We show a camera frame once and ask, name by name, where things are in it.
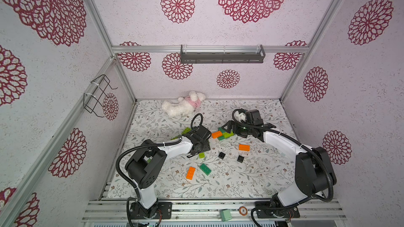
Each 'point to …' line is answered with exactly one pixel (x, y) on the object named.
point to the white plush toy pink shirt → (184, 106)
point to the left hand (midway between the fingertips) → (204, 148)
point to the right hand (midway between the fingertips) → (227, 127)
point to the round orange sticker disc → (243, 210)
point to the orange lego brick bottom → (190, 173)
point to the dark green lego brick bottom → (205, 169)
